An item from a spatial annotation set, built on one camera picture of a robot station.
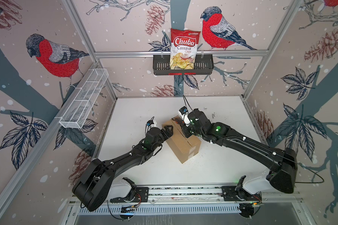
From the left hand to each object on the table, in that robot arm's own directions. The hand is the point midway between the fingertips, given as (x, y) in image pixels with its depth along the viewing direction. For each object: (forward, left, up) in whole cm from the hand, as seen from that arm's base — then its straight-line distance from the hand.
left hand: (169, 129), depth 83 cm
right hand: (-3, -5, +8) cm, 10 cm away
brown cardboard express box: (-12, -8, +1) cm, 15 cm away
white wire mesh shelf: (-1, +49, +16) cm, 51 cm away
